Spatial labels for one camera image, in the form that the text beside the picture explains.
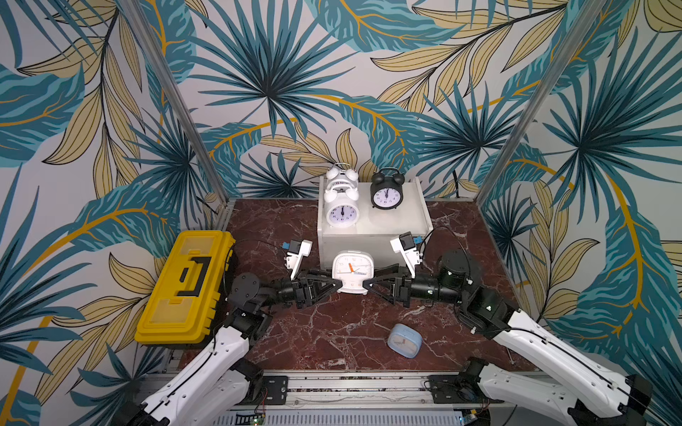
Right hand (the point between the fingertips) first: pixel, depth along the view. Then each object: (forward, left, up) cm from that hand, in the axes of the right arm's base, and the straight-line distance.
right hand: (366, 281), depth 59 cm
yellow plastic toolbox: (+4, +48, -15) cm, 51 cm away
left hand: (-1, +6, -1) cm, 6 cm away
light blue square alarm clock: (-5, -12, -27) cm, 30 cm away
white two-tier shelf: (+16, -4, 0) cm, 16 cm away
